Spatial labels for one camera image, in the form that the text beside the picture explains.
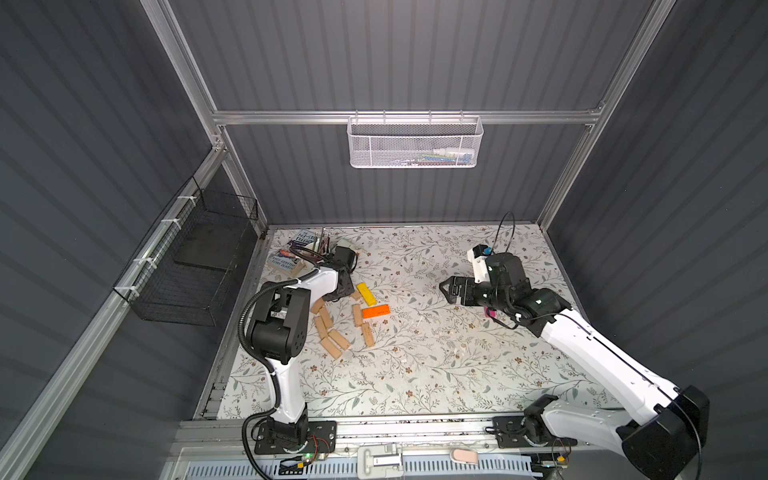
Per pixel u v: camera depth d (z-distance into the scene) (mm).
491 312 662
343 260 824
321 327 928
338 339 899
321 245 996
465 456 685
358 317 948
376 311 960
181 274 731
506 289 568
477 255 693
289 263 1055
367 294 994
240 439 682
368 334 908
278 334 516
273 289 542
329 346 889
